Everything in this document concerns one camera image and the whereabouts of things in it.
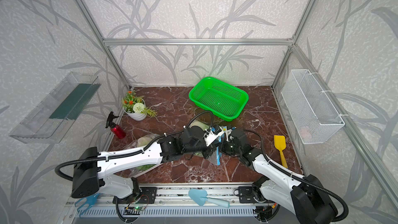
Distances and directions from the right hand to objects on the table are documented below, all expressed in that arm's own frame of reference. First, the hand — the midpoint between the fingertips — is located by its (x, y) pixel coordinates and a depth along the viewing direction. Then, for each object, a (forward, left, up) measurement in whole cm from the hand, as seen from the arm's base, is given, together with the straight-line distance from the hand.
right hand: (211, 144), depth 80 cm
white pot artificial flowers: (+20, +44, +6) cm, 49 cm away
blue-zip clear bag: (-9, -2, +5) cm, 10 cm away
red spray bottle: (+9, +54, 0) cm, 55 cm away
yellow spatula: (+5, -41, -11) cm, 43 cm away
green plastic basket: (+39, -7, -9) cm, 40 cm away
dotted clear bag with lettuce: (+3, +39, -2) cm, 40 cm away
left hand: (-5, -5, +10) cm, 12 cm away
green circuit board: (-27, +36, -10) cm, 46 cm away
